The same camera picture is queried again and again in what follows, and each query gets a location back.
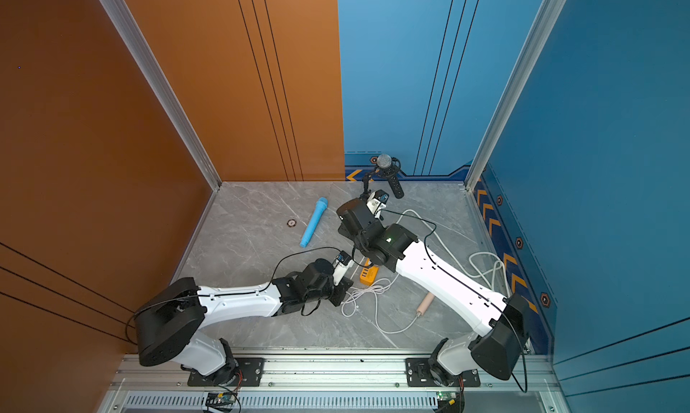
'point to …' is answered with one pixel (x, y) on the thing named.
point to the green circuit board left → (218, 399)
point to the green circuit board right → (448, 400)
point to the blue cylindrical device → (320, 208)
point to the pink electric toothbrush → (425, 303)
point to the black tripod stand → (367, 190)
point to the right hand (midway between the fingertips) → (347, 220)
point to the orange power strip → (368, 275)
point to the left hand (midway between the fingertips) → (354, 279)
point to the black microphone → (384, 165)
